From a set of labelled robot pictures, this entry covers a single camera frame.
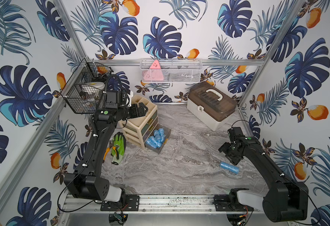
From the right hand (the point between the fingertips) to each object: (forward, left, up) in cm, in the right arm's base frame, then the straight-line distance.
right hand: (224, 154), depth 84 cm
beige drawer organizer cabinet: (+7, +51, +15) cm, 54 cm away
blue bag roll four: (+16, +38, -3) cm, 41 cm away
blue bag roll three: (+14, +41, -2) cm, 43 cm away
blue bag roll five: (-6, -3, -5) cm, 9 cm away
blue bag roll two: (+8, +40, -3) cm, 41 cm away
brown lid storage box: (+36, +3, +5) cm, 36 cm away
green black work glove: (+7, +67, -7) cm, 67 cm away
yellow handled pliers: (+8, +72, -6) cm, 72 cm away
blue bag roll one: (+9, +45, -3) cm, 46 cm away
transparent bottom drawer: (+20, +34, -7) cm, 40 cm away
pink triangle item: (+42, +42, +28) cm, 66 cm away
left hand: (+13, +48, +26) cm, 56 cm away
